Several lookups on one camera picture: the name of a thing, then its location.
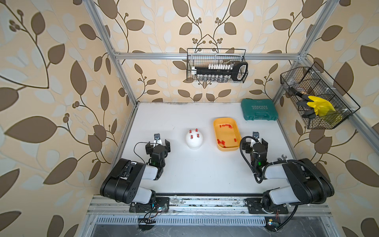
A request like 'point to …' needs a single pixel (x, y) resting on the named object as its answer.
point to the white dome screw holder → (194, 138)
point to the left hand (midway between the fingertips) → (155, 140)
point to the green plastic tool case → (259, 109)
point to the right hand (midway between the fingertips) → (254, 139)
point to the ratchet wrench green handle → (283, 158)
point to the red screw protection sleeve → (191, 137)
